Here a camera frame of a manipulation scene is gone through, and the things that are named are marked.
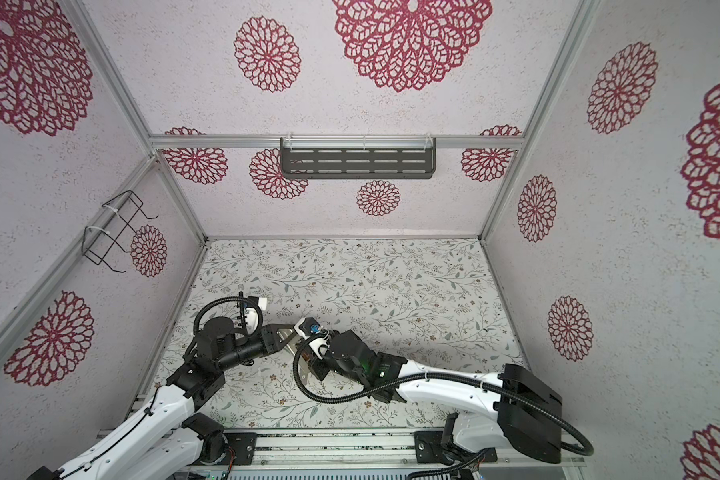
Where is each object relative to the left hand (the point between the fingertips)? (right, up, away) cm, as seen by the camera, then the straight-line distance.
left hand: (299, 334), depth 75 cm
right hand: (+1, 0, -3) cm, 3 cm away
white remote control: (-1, -2, -3) cm, 3 cm away
